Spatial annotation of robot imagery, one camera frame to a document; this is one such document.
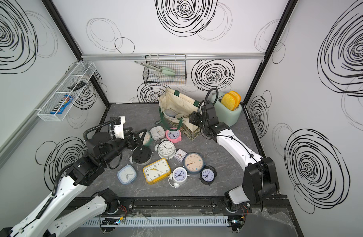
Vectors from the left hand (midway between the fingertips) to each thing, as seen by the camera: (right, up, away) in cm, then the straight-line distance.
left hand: (139, 129), depth 66 cm
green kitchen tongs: (+8, +35, +26) cm, 44 cm away
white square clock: (+2, -5, +33) cm, 34 cm away
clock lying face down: (-5, -17, +21) cm, 28 cm away
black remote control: (-37, +23, +15) cm, 46 cm away
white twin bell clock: (+9, -14, +25) cm, 30 cm away
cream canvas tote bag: (+13, +10, +49) cm, 52 cm away
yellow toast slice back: (+55, +17, +28) cm, 64 cm away
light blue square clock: (+10, +8, +44) cm, 46 cm away
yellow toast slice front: (+50, +16, +30) cm, 60 cm away
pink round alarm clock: (+14, -8, +31) cm, 35 cm away
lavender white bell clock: (+18, -27, +15) cm, 36 cm away
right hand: (+26, +6, +17) cm, 32 cm away
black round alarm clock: (+34, -27, +15) cm, 46 cm away
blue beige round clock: (+26, -21, +19) cm, 39 cm away
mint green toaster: (+47, +6, +28) cm, 55 cm away
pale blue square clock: (-11, -27, +15) cm, 32 cm away
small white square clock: (+18, -18, +23) cm, 34 cm away
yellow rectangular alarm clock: (+5, -25, +17) cm, 31 cm away
